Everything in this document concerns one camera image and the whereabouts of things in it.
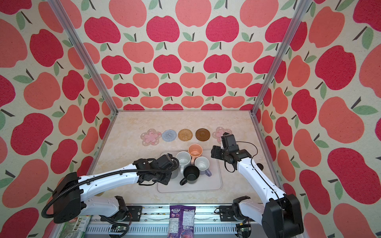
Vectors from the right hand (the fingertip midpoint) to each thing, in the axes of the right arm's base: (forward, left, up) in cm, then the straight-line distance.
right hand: (217, 154), depth 85 cm
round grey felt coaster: (+17, +33, -9) cm, 39 cm away
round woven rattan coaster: (+20, +22, -11) cm, 32 cm away
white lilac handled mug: (-3, +8, -8) cm, 12 cm away
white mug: (-2, +20, -5) cm, 21 cm away
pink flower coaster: (+24, -3, -10) cm, 26 cm away
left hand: (-17, +26, -4) cm, 31 cm away
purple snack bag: (-34, +17, -8) cm, 38 cm away
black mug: (-10, +15, -8) cm, 19 cm away
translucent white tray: (-14, +6, -11) cm, 18 cm away
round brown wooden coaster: (+21, +9, -10) cm, 25 cm away
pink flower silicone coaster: (+14, +46, -9) cm, 49 cm away
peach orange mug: (+6, +14, -8) cm, 17 cm away
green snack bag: (-42, +67, -8) cm, 79 cm away
